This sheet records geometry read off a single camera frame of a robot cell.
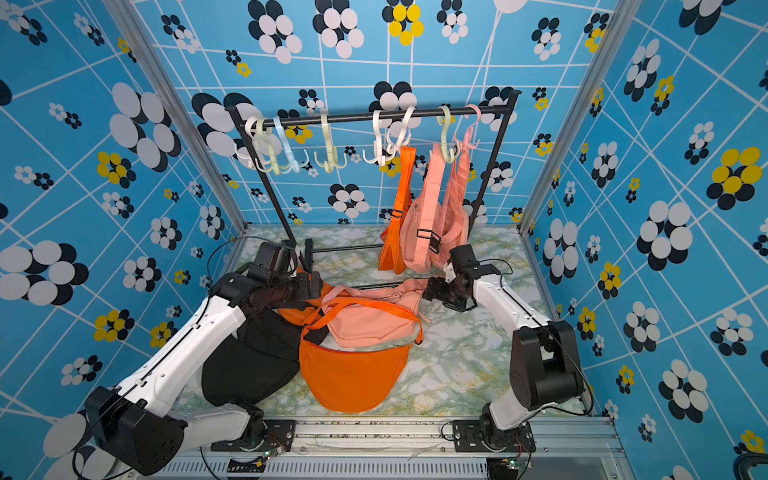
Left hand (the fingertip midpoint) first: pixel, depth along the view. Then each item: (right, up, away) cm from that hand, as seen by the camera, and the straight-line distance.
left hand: (314, 279), depth 79 cm
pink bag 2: (+41, +12, +16) cm, 46 cm away
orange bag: (-7, -12, +9) cm, 17 cm away
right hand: (+35, -6, +10) cm, 37 cm away
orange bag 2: (+10, -28, +2) cm, 30 cm away
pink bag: (+12, -16, +12) cm, 23 cm away
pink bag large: (+33, +15, +4) cm, 36 cm away
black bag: (-16, -22, +6) cm, 28 cm away
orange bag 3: (+21, +10, +4) cm, 24 cm away
